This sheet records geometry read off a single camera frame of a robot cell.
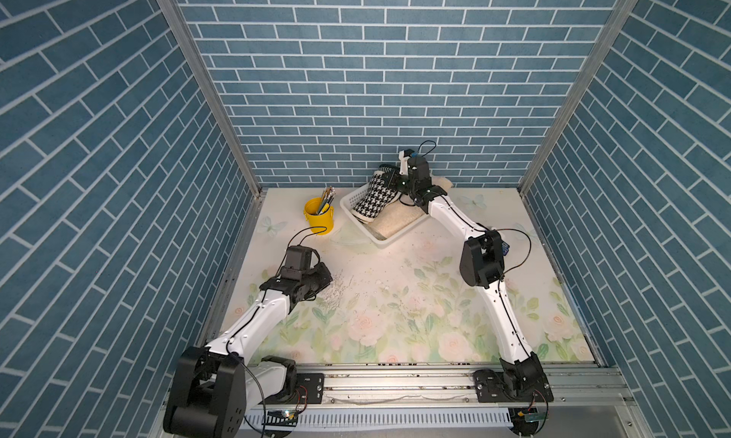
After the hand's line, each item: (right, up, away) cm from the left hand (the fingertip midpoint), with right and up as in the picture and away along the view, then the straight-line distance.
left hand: (339, 274), depth 87 cm
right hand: (+14, +34, +13) cm, 39 cm away
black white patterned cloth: (+13, +26, +13) cm, 32 cm away
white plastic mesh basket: (+4, +25, +21) cm, 33 cm away
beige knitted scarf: (+20, +18, +14) cm, 31 cm away
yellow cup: (-10, +15, +17) cm, 25 cm away
